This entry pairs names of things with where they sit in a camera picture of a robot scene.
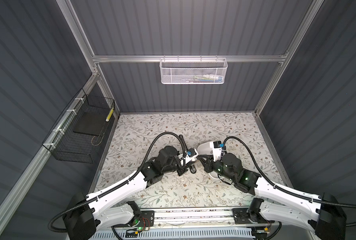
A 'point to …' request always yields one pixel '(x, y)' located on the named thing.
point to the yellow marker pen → (107, 118)
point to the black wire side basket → (77, 134)
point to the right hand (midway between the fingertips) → (200, 158)
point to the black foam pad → (91, 123)
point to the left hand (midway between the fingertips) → (193, 158)
